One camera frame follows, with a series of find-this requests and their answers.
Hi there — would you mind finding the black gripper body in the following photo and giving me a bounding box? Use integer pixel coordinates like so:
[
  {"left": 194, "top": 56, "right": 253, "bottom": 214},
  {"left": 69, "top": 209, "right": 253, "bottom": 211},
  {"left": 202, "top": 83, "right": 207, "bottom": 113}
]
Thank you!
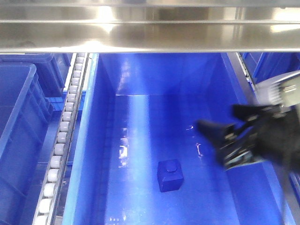
[{"left": 222, "top": 105, "right": 300, "bottom": 174}]

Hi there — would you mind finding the row of blue bins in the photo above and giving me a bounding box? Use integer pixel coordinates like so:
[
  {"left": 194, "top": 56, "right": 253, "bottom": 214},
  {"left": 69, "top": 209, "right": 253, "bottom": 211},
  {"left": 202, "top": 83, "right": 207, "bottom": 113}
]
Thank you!
[{"left": 0, "top": 52, "right": 300, "bottom": 225}]

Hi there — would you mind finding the blue plastic box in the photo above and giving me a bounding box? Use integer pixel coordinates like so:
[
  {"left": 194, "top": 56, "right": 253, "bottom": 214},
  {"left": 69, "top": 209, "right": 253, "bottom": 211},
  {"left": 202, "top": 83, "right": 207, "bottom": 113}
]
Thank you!
[{"left": 157, "top": 158, "right": 185, "bottom": 193}]

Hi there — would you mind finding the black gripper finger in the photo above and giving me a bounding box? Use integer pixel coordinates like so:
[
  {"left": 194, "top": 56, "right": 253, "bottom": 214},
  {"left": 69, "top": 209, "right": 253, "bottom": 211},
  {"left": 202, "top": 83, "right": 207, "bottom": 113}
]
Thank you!
[
  {"left": 232, "top": 104, "right": 278, "bottom": 123},
  {"left": 195, "top": 119, "right": 238, "bottom": 165}
]

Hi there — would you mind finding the large blue plastic bin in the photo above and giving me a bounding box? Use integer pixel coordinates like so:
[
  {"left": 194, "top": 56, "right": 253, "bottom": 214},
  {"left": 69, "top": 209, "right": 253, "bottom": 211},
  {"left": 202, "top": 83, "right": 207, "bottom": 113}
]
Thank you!
[{"left": 61, "top": 52, "right": 299, "bottom": 225}]

